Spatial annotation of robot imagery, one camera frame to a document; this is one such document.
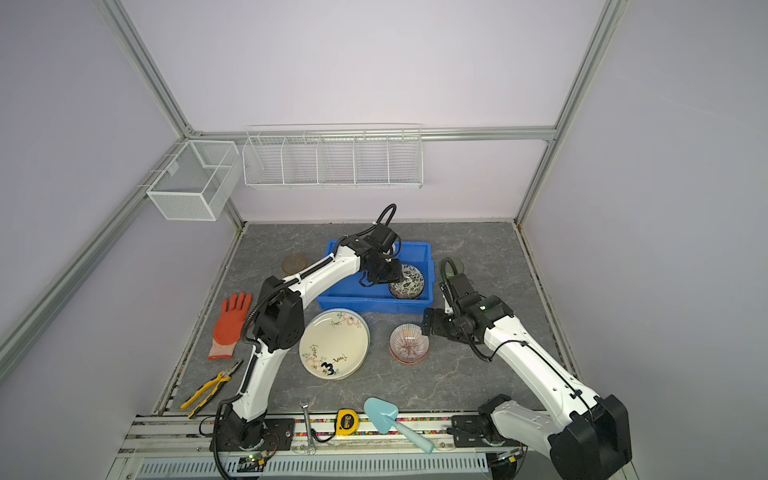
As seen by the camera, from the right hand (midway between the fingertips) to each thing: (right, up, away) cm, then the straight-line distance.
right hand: (437, 330), depth 79 cm
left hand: (-9, +11, +13) cm, 20 cm away
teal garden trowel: (-14, -21, -2) cm, 26 cm away
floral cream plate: (-30, -7, +9) cm, 32 cm away
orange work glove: (-64, -3, +14) cm, 66 cm away
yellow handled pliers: (-60, -14, +3) cm, 62 cm away
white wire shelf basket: (-32, +53, +20) cm, 65 cm away
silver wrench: (-32, -27, -7) cm, 43 cm away
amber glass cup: (-50, +16, +33) cm, 62 cm away
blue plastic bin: (-24, +8, +8) cm, 26 cm away
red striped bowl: (-8, -6, +7) cm, 12 cm away
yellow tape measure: (-24, -22, -5) cm, 32 cm away
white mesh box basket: (-78, +43, +19) cm, 91 cm away
